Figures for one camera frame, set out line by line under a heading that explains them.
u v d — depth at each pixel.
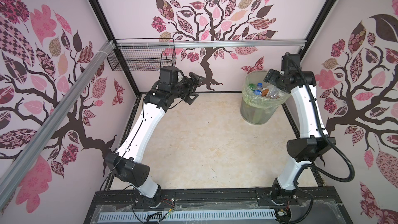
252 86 0.97
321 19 0.81
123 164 0.40
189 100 0.68
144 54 0.95
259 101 0.80
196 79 0.63
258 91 0.90
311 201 0.68
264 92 0.93
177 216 0.70
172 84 0.54
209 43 0.93
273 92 0.88
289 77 0.53
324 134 0.45
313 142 0.45
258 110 0.88
